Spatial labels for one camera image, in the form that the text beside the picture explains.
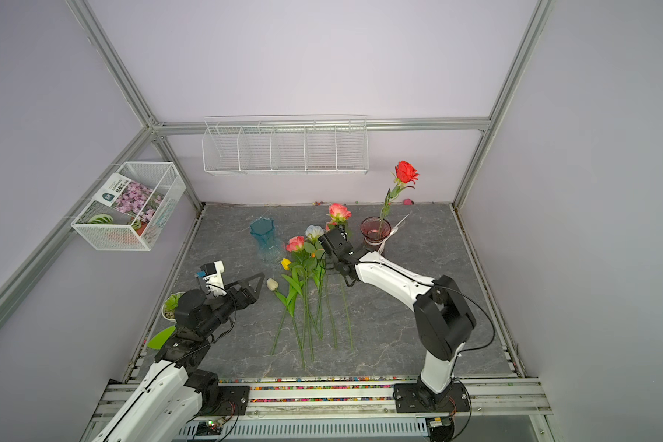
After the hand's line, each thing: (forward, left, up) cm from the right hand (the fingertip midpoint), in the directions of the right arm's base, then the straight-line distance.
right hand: (335, 259), depth 90 cm
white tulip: (-6, +21, -6) cm, 23 cm away
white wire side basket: (-6, +52, +22) cm, 57 cm away
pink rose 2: (+11, +15, -7) cm, 20 cm away
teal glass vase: (+6, +24, -3) cm, 25 cm away
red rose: (+13, -21, +25) cm, 35 cm away
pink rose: (+15, -1, +6) cm, 16 cm away
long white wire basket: (+39, +16, +18) cm, 45 cm away
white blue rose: (+16, +8, -6) cm, 19 cm away
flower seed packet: (+5, +56, +24) cm, 61 cm away
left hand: (-11, +22, +7) cm, 26 cm away
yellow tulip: (-10, +16, -10) cm, 21 cm away
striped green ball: (-2, +61, +23) cm, 65 cm away
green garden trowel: (-22, +57, -13) cm, 62 cm away
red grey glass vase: (+7, -13, +6) cm, 16 cm away
